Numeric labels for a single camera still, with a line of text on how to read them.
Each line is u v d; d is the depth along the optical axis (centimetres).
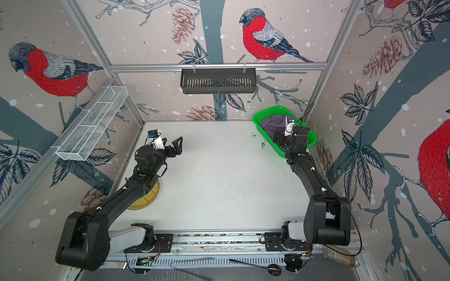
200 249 73
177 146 76
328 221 42
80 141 71
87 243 40
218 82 107
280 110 118
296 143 64
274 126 103
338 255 67
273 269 67
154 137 69
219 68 92
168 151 73
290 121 72
